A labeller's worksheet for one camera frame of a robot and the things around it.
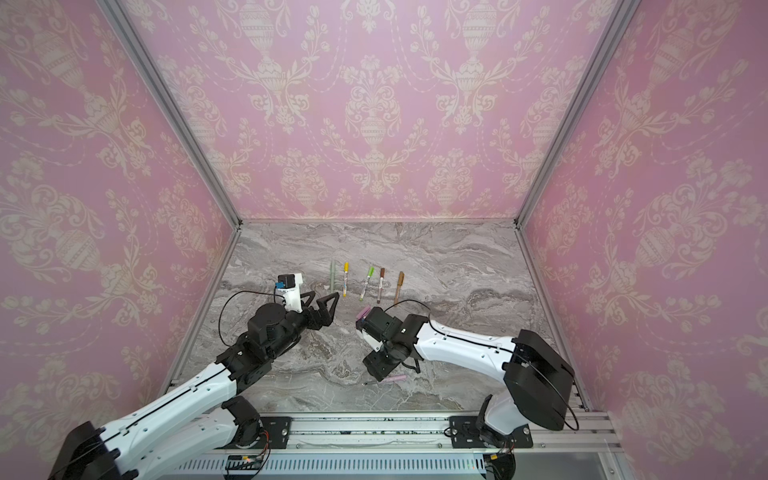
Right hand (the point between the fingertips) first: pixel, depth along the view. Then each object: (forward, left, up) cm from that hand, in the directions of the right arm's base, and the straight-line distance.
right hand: (379, 362), depth 80 cm
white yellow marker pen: (+35, +12, -4) cm, 37 cm away
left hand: (+12, +12, +15) cm, 23 cm away
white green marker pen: (+33, +3, -5) cm, 34 cm away
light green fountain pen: (+33, +17, -5) cm, 38 cm away
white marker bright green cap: (+31, -1, -4) cm, 31 cm away
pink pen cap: (+18, +5, -4) cm, 19 cm away
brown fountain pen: (+28, -7, -6) cm, 30 cm away
